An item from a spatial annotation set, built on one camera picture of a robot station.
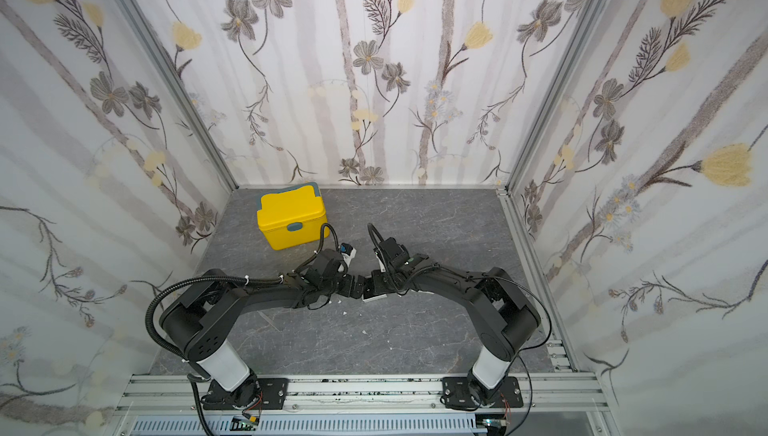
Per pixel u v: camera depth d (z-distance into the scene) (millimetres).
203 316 467
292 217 935
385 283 789
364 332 841
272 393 736
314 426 702
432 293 604
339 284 804
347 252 842
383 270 809
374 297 880
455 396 733
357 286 837
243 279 530
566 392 766
